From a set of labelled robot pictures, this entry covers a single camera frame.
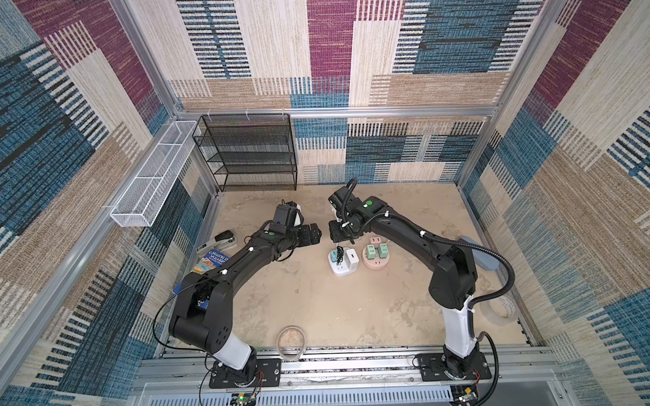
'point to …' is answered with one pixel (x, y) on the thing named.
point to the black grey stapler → (220, 241)
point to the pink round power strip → (377, 264)
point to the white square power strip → (340, 271)
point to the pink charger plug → (375, 239)
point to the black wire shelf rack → (250, 152)
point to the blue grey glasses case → (481, 258)
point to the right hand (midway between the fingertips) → (338, 238)
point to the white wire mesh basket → (140, 204)
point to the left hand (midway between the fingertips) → (313, 231)
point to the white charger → (351, 260)
